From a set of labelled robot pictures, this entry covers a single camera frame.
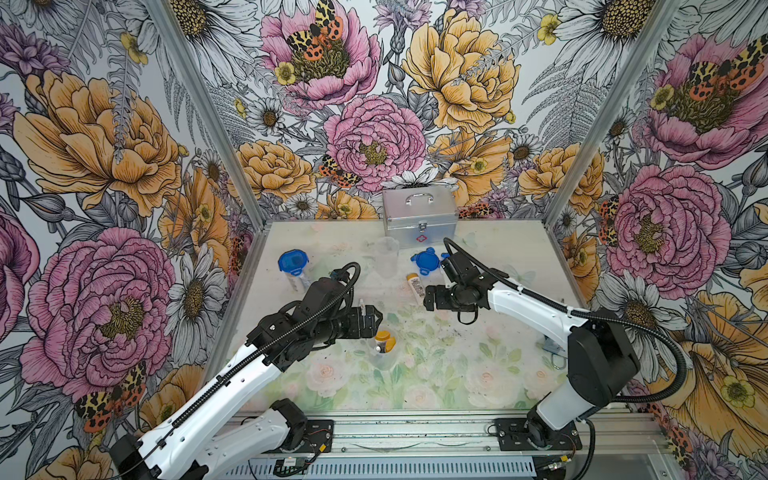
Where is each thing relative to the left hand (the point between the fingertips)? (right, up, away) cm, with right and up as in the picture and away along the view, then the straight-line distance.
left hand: (361, 327), depth 72 cm
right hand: (+21, +1, +16) cm, 26 cm away
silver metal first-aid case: (+17, +29, +34) cm, 48 cm away
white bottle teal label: (+4, -5, +8) cm, 10 cm away
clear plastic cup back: (+5, +18, +38) cm, 42 cm away
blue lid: (-24, +15, +24) cm, 37 cm away
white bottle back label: (+15, +5, +27) cm, 32 cm away
